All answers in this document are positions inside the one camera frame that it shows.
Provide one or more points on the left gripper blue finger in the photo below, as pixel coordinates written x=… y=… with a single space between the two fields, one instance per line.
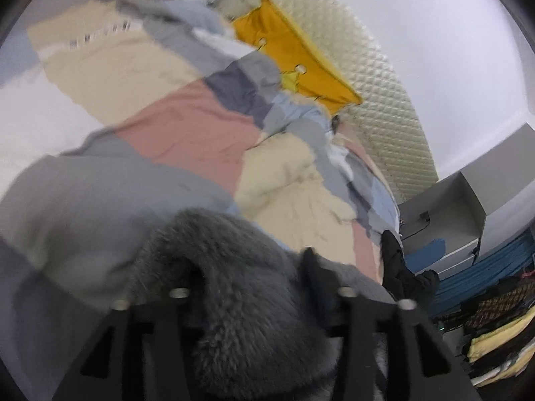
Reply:
x=321 y=287

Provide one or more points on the grey fleece jacket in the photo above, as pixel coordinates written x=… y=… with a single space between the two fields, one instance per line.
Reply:
x=259 y=338

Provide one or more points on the pile of yellow clothes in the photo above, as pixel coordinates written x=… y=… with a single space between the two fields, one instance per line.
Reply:
x=503 y=353

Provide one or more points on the black jacket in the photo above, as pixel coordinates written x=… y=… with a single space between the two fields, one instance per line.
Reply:
x=400 y=281

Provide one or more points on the blue padded board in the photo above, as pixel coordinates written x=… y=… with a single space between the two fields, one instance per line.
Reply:
x=425 y=257

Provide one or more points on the grey wardrobe cabinet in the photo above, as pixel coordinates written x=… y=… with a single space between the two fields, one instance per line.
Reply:
x=480 y=208

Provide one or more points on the cream quilted headboard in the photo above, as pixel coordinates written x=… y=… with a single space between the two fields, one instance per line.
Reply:
x=386 y=121

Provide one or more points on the blue curtain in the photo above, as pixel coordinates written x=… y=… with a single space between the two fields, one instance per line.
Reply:
x=504 y=263

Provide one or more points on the patchwork checked quilt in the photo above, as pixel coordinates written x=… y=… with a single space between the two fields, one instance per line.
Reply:
x=154 y=107

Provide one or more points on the yellow pillow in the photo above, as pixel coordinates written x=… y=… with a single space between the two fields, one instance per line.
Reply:
x=304 y=68

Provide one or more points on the wall socket with cable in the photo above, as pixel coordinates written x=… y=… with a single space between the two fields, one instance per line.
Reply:
x=416 y=226

